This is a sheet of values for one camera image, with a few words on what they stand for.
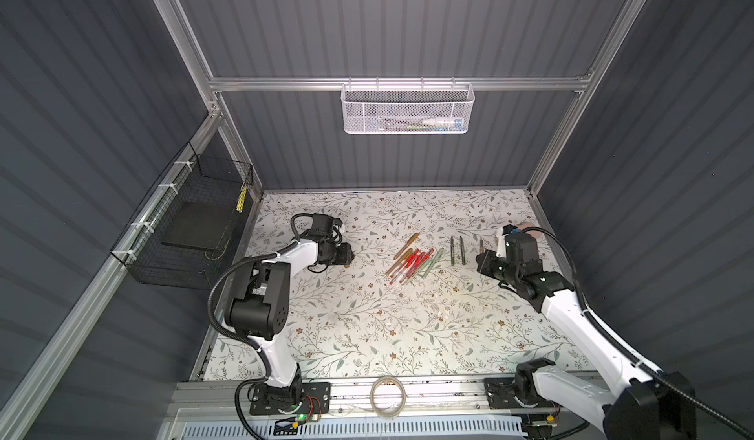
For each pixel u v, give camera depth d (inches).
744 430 13.6
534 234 28.9
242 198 33.0
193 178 31.8
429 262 38.9
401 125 36.2
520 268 24.0
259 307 19.5
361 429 30.3
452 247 40.5
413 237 41.6
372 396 29.5
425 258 39.1
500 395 28.9
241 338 19.5
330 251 32.9
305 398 28.7
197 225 28.6
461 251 40.1
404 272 38.1
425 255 39.6
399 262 39.0
